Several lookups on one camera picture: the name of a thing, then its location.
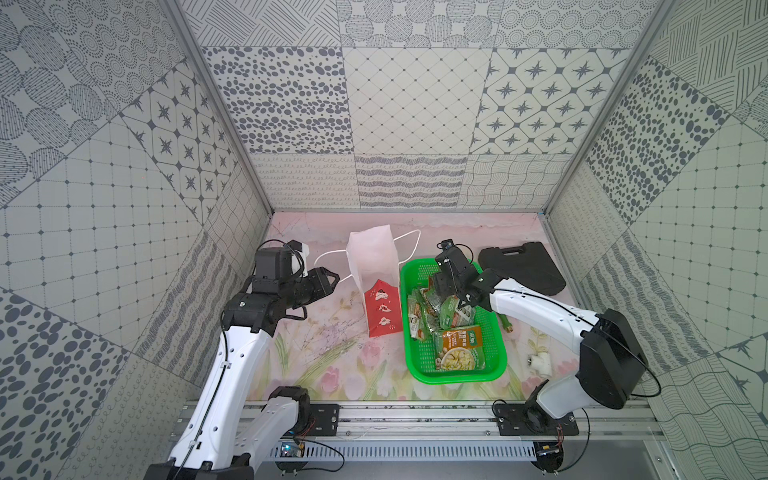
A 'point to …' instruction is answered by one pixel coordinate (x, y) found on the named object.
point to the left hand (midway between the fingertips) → (330, 273)
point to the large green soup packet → (459, 349)
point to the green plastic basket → (420, 356)
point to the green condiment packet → (446, 311)
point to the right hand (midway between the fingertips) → (451, 277)
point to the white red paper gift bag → (373, 260)
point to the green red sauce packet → (421, 314)
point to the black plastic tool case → (528, 265)
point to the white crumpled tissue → (542, 364)
